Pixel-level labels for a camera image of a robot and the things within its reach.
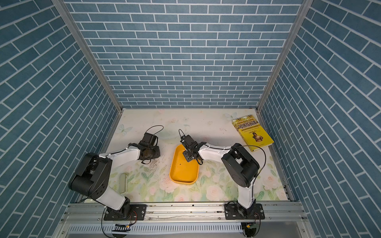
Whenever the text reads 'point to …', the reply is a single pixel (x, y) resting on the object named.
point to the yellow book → (252, 133)
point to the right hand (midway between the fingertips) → (189, 153)
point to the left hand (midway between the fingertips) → (161, 153)
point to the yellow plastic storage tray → (181, 171)
